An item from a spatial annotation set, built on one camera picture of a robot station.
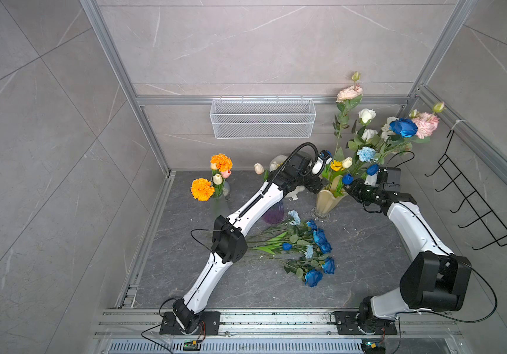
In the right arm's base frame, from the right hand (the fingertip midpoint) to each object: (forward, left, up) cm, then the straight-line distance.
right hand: (347, 186), depth 86 cm
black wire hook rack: (-24, -31, +12) cm, 41 cm away
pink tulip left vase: (-1, +47, +9) cm, 48 cm away
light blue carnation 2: (-5, +19, -17) cm, 26 cm away
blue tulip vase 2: (-3, -4, +12) cm, 13 cm away
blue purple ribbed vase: (-2, +28, -17) cm, 33 cm away
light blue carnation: (-20, +16, -17) cm, 30 cm away
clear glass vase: (-1, +52, -7) cm, 53 cm away
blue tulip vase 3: (-6, +5, +11) cm, 14 cm away
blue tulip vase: (-17, +29, -18) cm, 38 cm away
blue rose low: (-26, +9, -16) cm, 32 cm away
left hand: (+3, +9, +6) cm, 11 cm away
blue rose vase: (-7, +12, -16) cm, 22 cm away
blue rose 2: (-30, +16, -17) cm, 38 cm away
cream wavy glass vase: (-4, +8, -3) cm, 10 cm away
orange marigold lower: (-11, +54, +13) cm, 56 cm away
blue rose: (-18, +11, -12) cm, 24 cm away
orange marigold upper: (-1, +47, +14) cm, 49 cm away
